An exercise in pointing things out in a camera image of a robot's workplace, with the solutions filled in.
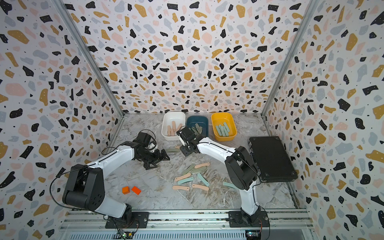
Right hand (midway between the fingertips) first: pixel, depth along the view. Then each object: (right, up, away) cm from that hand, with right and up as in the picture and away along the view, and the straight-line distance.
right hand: (187, 147), depth 92 cm
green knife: (+8, +11, +19) cm, 24 cm away
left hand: (-12, -7, -5) cm, 15 cm away
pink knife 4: (+9, -22, -8) cm, 25 cm away
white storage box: (-17, +20, +24) cm, 36 cm away
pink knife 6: (-1, -17, -4) cm, 17 cm away
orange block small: (-33, -22, -10) cm, 41 cm away
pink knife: (-12, +11, +20) cm, 26 cm away
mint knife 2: (0, -19, -6) cm, 20 cm away
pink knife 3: (-2, -22, -9) cm, 23 cm away
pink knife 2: (-15, +10, +18) cm, 26 cm away
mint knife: (+25, +9, +17) cm, 32 cm away
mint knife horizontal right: (+25, -21, -7) cm, 33 cm away
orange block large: (-28, -23, -9) cm, 37 cm away
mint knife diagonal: (+10, -19, -5) cm, 22 cm away
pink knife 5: (+9, -11, +1) cm, 15 cm away
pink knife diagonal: (-8, +12, +21) cm, 26 cm away
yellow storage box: (+26, +13, +21) cm, 36 cm away
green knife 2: (-10, -3, +8) cm, 13 cm away
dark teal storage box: (+10, +17, +26) cm, 33 cm away
